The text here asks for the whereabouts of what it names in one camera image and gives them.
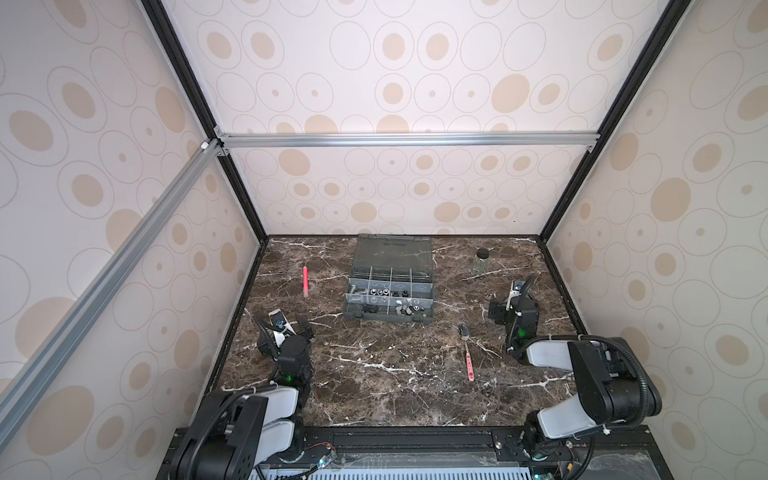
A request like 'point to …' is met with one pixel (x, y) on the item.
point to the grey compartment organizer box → (391, 279)
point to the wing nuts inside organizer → (408, 310)
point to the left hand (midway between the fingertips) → (288, 315)
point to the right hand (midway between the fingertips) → (513, 298)
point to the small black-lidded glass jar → (480, 265)
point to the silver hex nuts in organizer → (388, 292)
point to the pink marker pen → (305, 281)
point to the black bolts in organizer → (370, 308)
